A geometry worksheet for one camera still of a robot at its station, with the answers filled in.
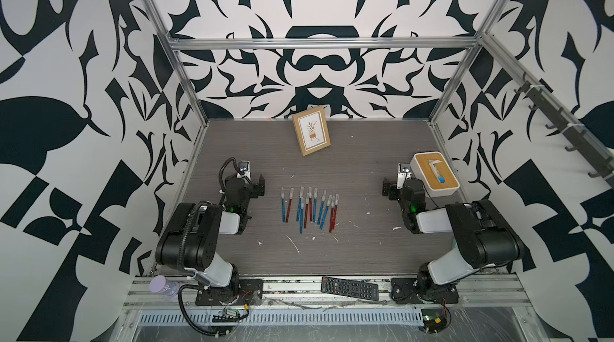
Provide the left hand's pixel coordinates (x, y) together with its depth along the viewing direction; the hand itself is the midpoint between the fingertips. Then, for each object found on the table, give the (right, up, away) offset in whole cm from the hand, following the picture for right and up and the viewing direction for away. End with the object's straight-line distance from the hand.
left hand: (244, 172), depth 94 cm
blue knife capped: (+23, -14, -2) cm, 27 cm away
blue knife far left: (+15, -13, -2) cm, 20 cm away
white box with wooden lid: (+75, +1, +2) cm, 75 cm away
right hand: (+60, -1, +1) cm, 60 cm away
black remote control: (+40, -34, -20) cm, 56 cm away
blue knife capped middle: (+28, -8, +2) cm, 29 cm away
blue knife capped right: (+31, -15, -2) cm, 35 cm away
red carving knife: (+34, -16, -3) cm, 38 cm away
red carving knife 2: (+35, -14, -2) cm, 38 cm away
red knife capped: (+25, -11, 0) cm, 27 cm away
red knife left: (+18, -9, 0) cm, 20 cm away
